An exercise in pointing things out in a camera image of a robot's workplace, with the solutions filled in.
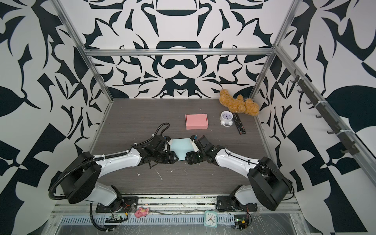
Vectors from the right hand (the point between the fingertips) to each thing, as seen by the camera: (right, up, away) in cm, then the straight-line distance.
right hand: (189, 155), depth 86 cm
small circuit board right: (+25, -27, -16) cm, 40 cm away
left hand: (-8, 0, 0) cm, 8 cm away
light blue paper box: (-5, +4, +7) cm, 9 cm away
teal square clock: (+10, -24, -17) cm, 32 cm away
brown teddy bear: (+35, +31, +18) cm, 50 cm away
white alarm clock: (+26, +21, +19) cm, 39 cm away
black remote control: (+35, +17, +18) cm, 43 cm away
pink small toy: (-22, -22, -16) cm, 36 cm away
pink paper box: (+5, +19, +16) cm, 25 cm away
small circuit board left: (-36, -27, -14) cm, 47 cm away
